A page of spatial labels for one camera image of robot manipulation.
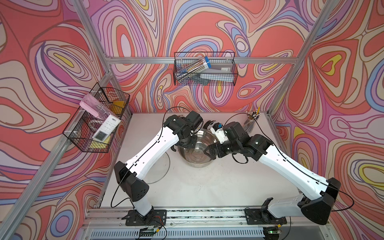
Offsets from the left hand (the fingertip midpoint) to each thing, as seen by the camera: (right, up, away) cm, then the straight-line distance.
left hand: (190, 144), depth 75 cm
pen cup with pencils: (+40, +15, +23) cm, 49 cm away
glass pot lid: (-20, -18, +18) cm, 33 cm away
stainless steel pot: (+2, -10, +21) cm, 23 cm away
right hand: (+11, -3, -3) cm, 12 cm away
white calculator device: (-40, +8, -6) cm, 41 cm away
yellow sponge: (-39, +20, +3) cm, 44 cm away
